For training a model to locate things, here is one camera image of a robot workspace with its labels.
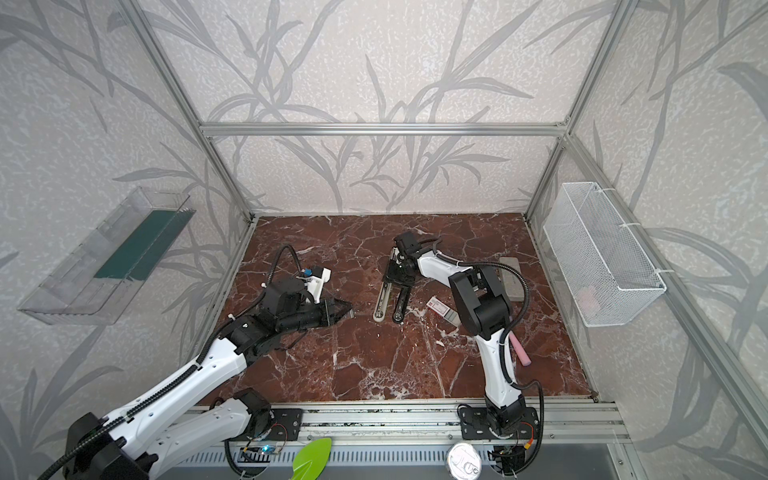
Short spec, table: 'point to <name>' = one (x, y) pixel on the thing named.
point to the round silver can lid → (464, 462)
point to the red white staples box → (444, 310)
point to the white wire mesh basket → (610, 279)
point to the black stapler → (399, 312)
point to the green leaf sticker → (312, 459)
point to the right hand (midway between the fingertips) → (385, 271)
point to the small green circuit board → (268, 449)
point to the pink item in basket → (589, 302)
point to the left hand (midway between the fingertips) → (355, 299)
